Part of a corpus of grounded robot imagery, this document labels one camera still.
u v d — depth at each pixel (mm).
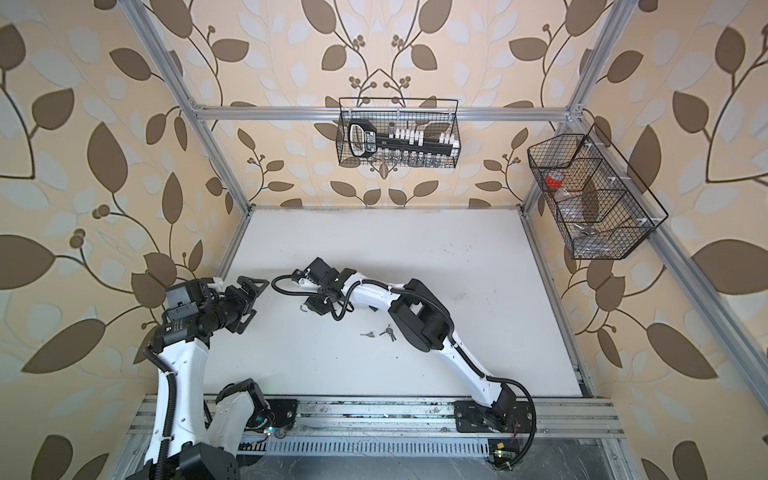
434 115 910
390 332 889
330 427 734
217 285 703
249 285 695
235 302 671
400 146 862
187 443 398
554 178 873
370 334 887
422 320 579
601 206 732
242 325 727
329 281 759
